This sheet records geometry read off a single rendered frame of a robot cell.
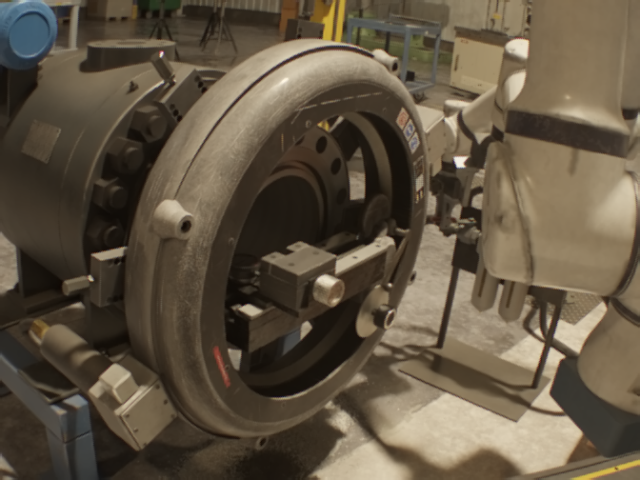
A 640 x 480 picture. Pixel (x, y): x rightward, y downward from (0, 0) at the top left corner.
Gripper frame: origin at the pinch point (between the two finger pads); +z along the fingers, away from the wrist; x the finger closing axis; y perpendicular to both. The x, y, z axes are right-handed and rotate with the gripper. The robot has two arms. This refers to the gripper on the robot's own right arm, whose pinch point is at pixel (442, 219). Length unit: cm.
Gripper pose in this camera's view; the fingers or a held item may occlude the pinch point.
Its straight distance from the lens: 188.5
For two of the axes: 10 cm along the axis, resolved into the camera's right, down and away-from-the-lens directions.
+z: -1.0, 9.2, 3.8
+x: 3.9, 3.9, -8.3
